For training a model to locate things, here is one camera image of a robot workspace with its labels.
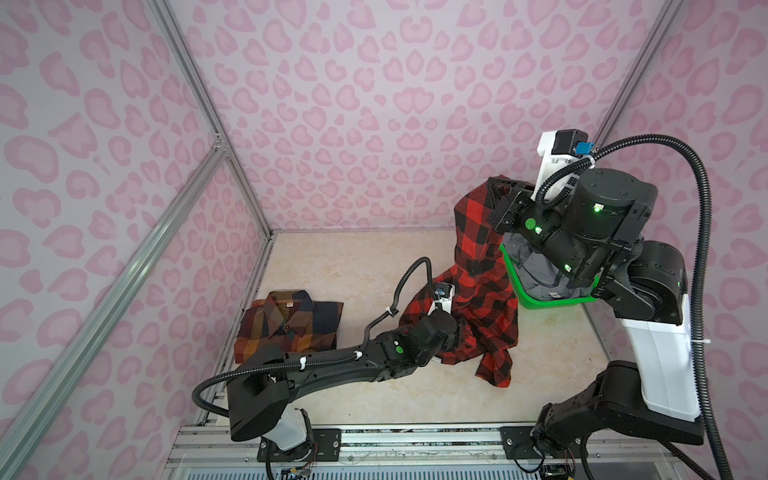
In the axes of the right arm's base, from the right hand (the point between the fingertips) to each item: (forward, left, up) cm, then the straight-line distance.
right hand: (485, 179), depth 46 cm
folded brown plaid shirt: (+3, +47, -53) cm, 71 cm away
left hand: (-2, -2, -37) cm, 37 cm away
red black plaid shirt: (+4, -9, -39) cm, 40 cm away
